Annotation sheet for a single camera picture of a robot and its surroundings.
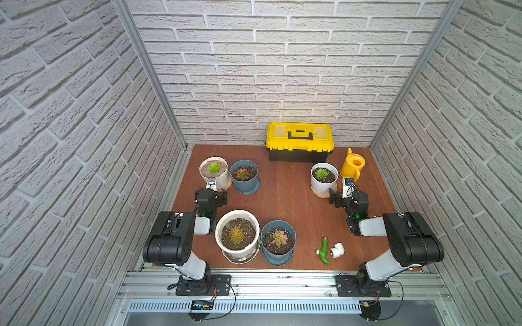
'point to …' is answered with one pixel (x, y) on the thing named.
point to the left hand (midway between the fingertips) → (205, 187)
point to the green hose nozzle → (323, 253)
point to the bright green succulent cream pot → (214, 168)
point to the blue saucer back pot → (251, 192)
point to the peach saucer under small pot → (325, 194)
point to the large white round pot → (245, 219)
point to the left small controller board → (202, 305)
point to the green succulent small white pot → (321, 173)
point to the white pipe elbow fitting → (338, 250)
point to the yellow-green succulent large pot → (236, 234)
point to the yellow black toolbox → (299, 142)
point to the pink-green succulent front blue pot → (280, 238)
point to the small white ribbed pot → (323, 185)
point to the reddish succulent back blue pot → (242, 174)
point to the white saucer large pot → (243, 261)
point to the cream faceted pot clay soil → (221, 177)
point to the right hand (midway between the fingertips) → (343, 187)
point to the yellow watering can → (352, 164)
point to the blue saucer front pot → (278, 253)
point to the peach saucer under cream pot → (219, 189)
